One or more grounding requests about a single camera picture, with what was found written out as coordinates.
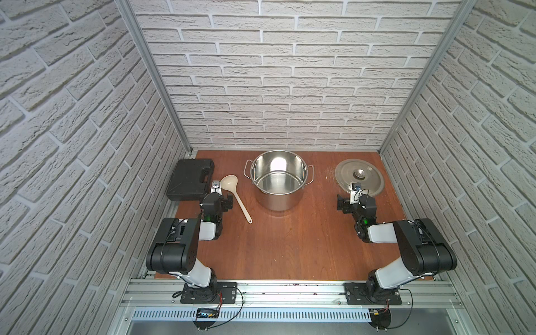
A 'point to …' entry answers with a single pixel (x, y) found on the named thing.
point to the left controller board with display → (205, 313)
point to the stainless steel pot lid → (365, 172)
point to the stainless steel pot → (280, 177)
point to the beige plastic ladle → (229, 183)
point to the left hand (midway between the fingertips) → (210, 191)
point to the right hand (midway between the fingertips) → (352, 193)
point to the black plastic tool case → (191, 181)
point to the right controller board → (380, 317)
